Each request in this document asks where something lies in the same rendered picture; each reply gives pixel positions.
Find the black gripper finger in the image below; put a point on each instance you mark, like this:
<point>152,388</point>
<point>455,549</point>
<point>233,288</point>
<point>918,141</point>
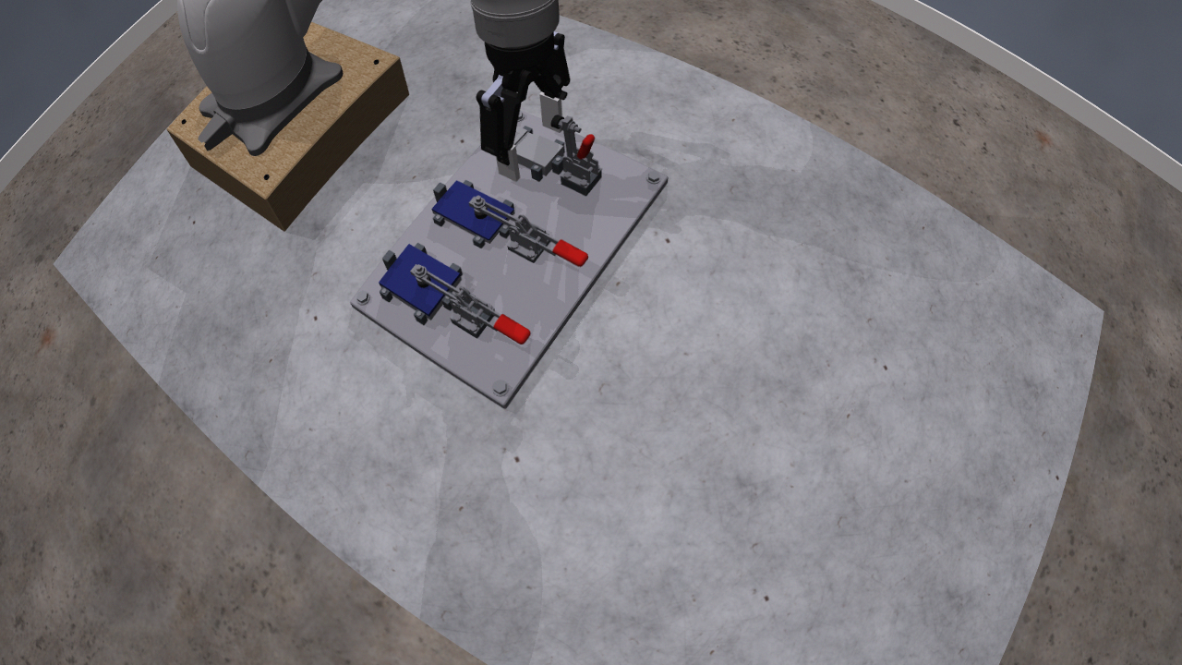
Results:
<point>498,138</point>
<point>552,94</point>

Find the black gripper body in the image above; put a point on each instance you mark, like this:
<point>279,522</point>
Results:
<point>508,62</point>

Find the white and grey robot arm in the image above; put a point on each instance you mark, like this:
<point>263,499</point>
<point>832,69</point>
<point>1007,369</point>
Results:
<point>252,56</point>

